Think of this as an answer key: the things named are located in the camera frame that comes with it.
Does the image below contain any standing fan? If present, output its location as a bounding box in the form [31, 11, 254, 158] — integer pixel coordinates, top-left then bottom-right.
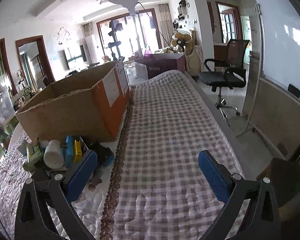
[171, 30, 194, 55]

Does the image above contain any blue plastic block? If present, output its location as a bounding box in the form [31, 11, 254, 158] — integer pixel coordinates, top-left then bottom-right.
[64, 135, 75, 168]

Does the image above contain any yellow plastic block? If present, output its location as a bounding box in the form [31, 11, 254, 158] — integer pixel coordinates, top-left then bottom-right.
[74, 140, 82, 164]

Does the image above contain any white plastic pipe fitting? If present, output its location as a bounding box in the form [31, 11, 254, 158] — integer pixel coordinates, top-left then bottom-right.
[44, 140, 65, 170]

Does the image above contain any purple storage box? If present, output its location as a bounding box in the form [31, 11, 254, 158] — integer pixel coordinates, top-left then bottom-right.
[134, 53, 186, 79]

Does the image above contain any green yellow tissue pack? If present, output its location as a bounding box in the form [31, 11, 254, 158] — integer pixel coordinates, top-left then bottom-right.
[23, 142, 44, 172]

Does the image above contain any black office chair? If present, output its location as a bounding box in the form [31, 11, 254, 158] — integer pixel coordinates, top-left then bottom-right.
[198, 39, 250, 122]

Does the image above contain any checkered bed quilt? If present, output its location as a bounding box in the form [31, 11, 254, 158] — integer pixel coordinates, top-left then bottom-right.
[100, 70, 242, 239]

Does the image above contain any white floral bed sheet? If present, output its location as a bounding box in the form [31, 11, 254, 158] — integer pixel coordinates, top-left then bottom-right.
[0, 129, 114, 239]

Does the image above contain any blue notebook case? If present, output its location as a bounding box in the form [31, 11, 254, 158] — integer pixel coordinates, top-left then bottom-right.
[90, 142, 114, 167]

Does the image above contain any cardboard box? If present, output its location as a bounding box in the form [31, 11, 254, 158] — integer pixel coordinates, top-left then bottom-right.
[16, 61, 130, 142]

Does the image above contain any whiteboard on stand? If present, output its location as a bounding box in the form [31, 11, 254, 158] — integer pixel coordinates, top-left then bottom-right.
[246, 0, 300, 159]

